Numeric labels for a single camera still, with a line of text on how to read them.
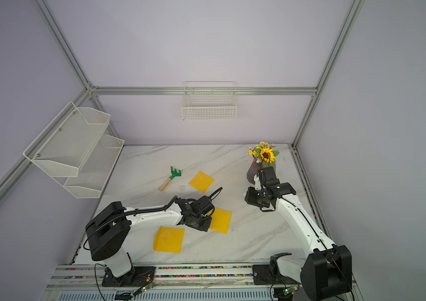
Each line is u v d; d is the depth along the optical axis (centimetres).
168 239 85
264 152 82
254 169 96
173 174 107
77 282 73
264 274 73
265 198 58
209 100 96
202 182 104
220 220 88
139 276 73
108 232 45
